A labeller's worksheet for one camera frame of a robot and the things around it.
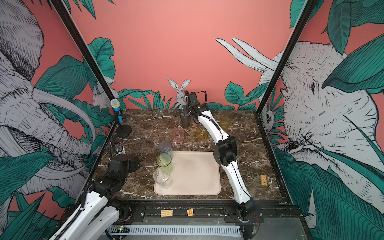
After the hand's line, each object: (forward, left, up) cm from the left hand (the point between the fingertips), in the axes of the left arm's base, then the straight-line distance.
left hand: (128, 157), depth 79 cm
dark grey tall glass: (+32, -31, -9) cm, 45 cm away
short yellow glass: (+23, -42, -12) cm, 49 cm away
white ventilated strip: (-33, -44, -14) cm, 57 cm away
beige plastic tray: (-4, -36, -17) cm, 39 cm away
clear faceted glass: (-9, -18, -13) cm, 24 cm away
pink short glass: (+22, -26, -12) cm, 36 cm away
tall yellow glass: (+33, -61, -10) cm, 71 cm away
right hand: (+32, -32, +5) cm, 46 cm away
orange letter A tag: (-26, -33, -13) cm, 44 cm away
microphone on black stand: (+28, +14, -13) cm, 34 cm away
